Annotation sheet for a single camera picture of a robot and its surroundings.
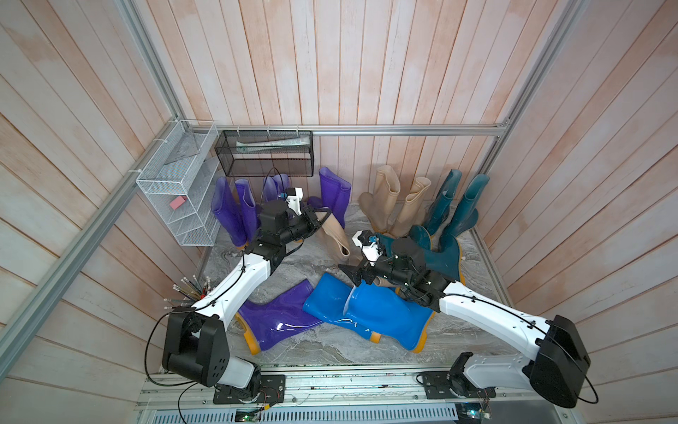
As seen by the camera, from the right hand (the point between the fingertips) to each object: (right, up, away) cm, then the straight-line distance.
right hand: (348, 252), depth 75 cm
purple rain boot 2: (-27, +21, +16) cm, 38 cm away
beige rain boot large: (-4, +6, -2) cm, 8 cm away
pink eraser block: (-54, +16, +7) cm, 57 cm away
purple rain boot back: (-4, +19, +19) cm, 27 cm away
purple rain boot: (-42, +13, +15) cm, 46 cm away
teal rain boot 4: (+36, -3, +18) cm, 40 cm away
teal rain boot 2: (+41, +11, +13) cm, 44 cm away
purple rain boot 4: (-26, -23, +8) cm, 36 cm away
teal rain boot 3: (+30, +4, +25) cm, 39 cm away
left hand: (-5, +11, +1) cm, 12 cm away
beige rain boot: (+13, +16, +27) cm, 34 cm away
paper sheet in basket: (-33, +35, +14) cm, 50 cm away
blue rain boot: (-6, -17, +11) cm, 21 cm away
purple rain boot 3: (-23, +24, +17) cm, 37 cm away
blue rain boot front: (+8, -17, +1) cm, 19 cm away
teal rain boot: (+33, +15, +17) cm, 40 cm away
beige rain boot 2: (+26, +13, +22) cm, 36 cm away
